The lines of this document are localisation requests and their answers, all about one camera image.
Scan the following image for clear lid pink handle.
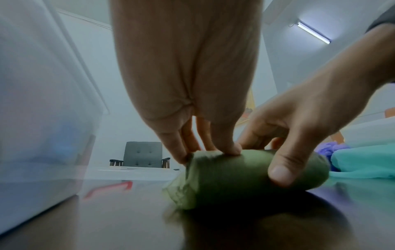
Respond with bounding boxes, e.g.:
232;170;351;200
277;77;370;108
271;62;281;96
83;166;183;199

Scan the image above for olive green bag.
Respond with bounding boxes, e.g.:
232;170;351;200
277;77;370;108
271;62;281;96
162;149;331;211

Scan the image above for large clear storage bin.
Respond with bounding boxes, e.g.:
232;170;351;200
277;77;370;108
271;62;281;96
0;0;109;235

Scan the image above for person's right hand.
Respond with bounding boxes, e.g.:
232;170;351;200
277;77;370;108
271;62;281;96
237;23;395;187

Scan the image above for black chair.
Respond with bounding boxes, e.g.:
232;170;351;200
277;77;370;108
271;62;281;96
109;141;171;169

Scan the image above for gold framed wall picture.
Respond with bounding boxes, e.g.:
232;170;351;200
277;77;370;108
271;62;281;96
243;87;257;120

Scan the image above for purple bag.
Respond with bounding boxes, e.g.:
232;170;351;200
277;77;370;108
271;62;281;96
318;141;351;172

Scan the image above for white ceiling tube light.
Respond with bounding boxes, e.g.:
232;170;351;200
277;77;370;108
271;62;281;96
296;21;332;44

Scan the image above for person's left hand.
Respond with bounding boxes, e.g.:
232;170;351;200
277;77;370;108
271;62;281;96
109;0;265;167

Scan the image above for white wall conduit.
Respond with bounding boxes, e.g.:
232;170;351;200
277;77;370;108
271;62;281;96
55;7;114;31

